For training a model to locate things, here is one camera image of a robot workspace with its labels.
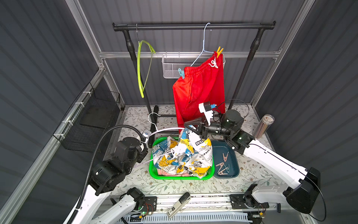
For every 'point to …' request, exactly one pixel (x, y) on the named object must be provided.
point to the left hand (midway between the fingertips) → (138, 141)
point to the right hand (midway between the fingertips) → (187, 125)
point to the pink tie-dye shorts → (162, 172)
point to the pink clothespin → (220, 164)
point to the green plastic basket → (153, 175)
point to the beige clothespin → (221, 173)
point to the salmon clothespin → (225, 158)
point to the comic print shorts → (189, 154)
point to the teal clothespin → (227, 169)
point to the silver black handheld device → (183, 200)
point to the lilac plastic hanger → (173, 149)
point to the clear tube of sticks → (266, 120)
